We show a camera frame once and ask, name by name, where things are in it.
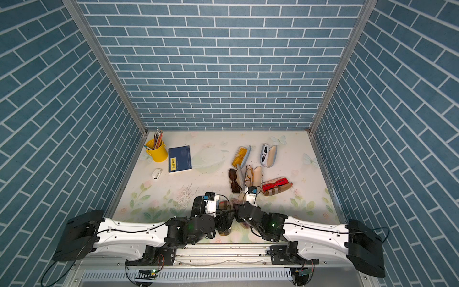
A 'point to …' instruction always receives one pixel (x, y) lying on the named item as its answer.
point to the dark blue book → (179, 159)
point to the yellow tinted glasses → (239, 156)
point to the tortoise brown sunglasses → (235, 188)
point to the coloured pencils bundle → (158, 138)
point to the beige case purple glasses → (236, 202)
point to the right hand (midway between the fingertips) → (235, 209)
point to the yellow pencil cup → (159, 154)
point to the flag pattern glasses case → (258, 177)
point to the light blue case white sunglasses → (268, 155)
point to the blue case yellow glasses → (245, 156)
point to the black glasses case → (198, 206)
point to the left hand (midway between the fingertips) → (238, 217)
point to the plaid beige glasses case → (224, 217)
